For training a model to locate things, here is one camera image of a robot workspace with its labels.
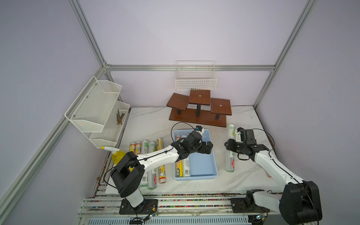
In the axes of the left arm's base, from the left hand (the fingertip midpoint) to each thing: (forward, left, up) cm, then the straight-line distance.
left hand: (205, 145), depth 83 cm
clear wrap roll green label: (-6, -14, -2) cm, 15 cm away
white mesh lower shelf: (+9, +63, -3) cm, 64 cm away
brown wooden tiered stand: (+34, +2, -2) cm, 34 cm away
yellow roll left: (+4, +44, -10) cm, 45 cm away
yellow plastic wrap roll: (-10, +16, -10) cm, 22 cm away
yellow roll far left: (+5, +48, -10) cm, 49 cm away
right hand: (+2, -15, -5) cm, 16 cm away
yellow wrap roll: (-14, +26, -10) cm, 31 cm away
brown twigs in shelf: (+21, +58, +1) cm, 62 cm away
